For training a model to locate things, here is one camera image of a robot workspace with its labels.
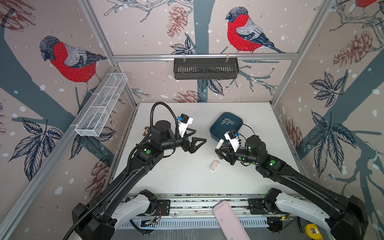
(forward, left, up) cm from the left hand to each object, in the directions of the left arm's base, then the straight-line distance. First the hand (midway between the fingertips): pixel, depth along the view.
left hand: (199, 137), depth 64 cm
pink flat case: (-29, -13, -29) cm, 43 cm away
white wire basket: (+10, +52, -1) cm, 53 cm away
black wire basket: (+58, -6, -2) cm, 59 cm away
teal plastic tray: (+24, -14, -30) cm, 41 cm away
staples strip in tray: (+33, -22, -31) cm, 50 cm away
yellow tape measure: (-33, -51, -29) cm, 67 cm away
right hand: (-2, -8, -11) cm, 14 cm away
